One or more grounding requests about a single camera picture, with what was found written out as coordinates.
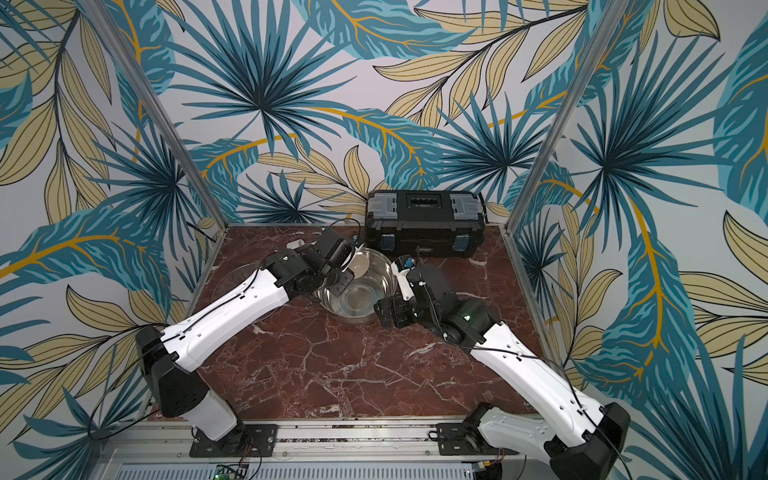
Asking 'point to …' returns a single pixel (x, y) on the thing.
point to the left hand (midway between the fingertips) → (338, 274)
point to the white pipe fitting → (295, 244)
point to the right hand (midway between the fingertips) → (391, 300)
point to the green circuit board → (226, 476)
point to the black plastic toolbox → (448, 223)
